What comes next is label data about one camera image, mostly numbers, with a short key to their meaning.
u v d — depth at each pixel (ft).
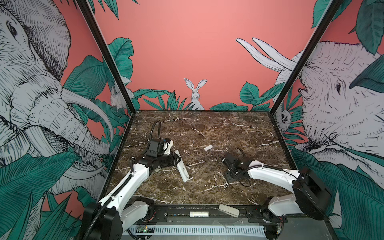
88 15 2.34
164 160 2.28
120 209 1.37
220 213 2.46
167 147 2.25
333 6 2.26
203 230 2.30
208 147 3.28
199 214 2.39
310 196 1.40
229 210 2.39
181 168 2.64
